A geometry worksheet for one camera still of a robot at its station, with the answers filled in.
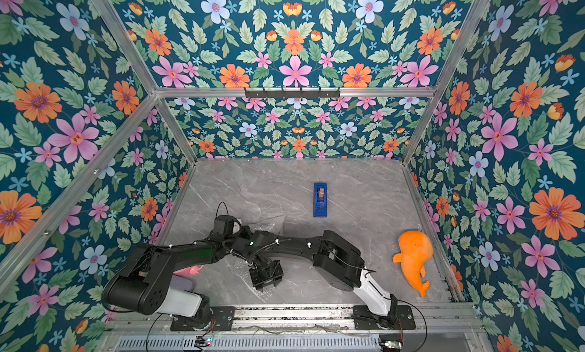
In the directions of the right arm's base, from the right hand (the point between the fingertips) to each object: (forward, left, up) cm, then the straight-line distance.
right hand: (267, 282), depth 79 cm
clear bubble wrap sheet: (+5, +10, -2) cm, 12 cm away
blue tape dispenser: (+29, -19, +3) cm, 35 cm away
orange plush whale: (+12, -53, +5) cm, 55 cm away
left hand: (+18, +4, 0) cm, 19 cm away
